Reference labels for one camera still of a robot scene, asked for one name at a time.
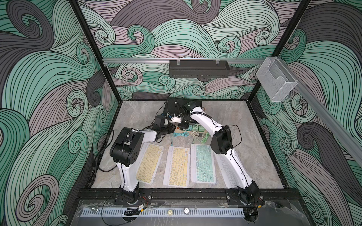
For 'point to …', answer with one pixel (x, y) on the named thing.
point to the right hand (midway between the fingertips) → (180, 125)
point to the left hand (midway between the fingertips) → (176, 125)
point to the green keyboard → (202, 164)
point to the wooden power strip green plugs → (194, 128)
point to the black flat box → (198, 102)
